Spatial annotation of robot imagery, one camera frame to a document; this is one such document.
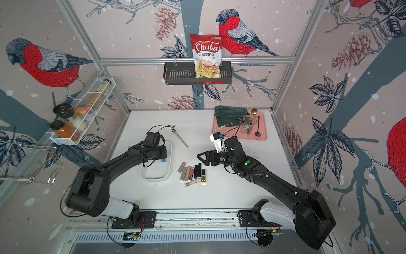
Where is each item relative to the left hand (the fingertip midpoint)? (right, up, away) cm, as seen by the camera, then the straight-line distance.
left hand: (167, 149), depth 92 cm
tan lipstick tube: (+13, -13, -4) cm, 19 cm away
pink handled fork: (+1, +10, +15) cm, 18 cm away
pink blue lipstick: (-2, -6, -2) cm, 7 cm away
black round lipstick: (+19, -11, -4) cm, 23 cm away
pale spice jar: (-33, +36, -7) cm, 49 cm away
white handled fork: (+35, +13, +18) cm, 41 cm away
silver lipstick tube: (+10, -13, -4) cm, 17 cm away
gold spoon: (+55, +23, +10) cm, 61 cm away
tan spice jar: (-35, +28, -14) cm, 47 cm away
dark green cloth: (+39, +21, +24) cm, 51 cm away
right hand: (+22, 0, -16) cm, 27 cm away
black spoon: (+59, +9, +15) cm, 61 cm away
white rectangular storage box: (-3, -11, -3) cm, 12 cm away
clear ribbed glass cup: (+50, +16, +9) cm, 53 cm away
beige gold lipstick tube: (+9, -10, -2) cm, 13 cm away
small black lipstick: (+17, -12, -3) cm, 21 cm away
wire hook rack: (-44, +2, -23) cm, 50 cm away
